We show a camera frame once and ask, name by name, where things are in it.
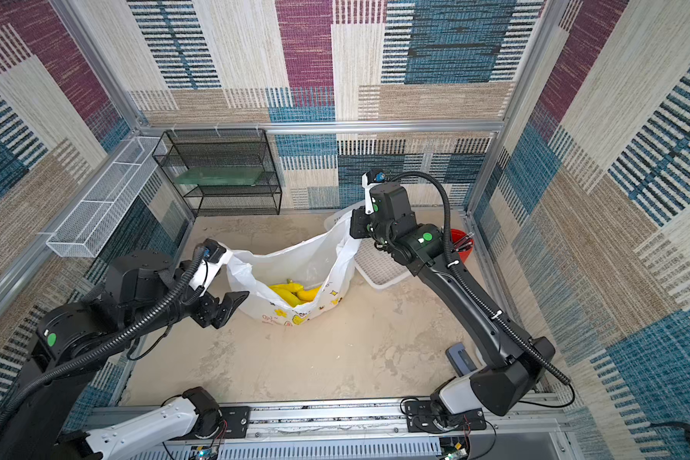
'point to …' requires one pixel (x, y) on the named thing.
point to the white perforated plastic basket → (376, 267)
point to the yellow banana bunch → (295, 294)
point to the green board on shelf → (219, 175)
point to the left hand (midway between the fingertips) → (233, 281)
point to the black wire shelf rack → (244, 148)
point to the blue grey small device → (461, 359)
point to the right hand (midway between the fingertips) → (360, 217)
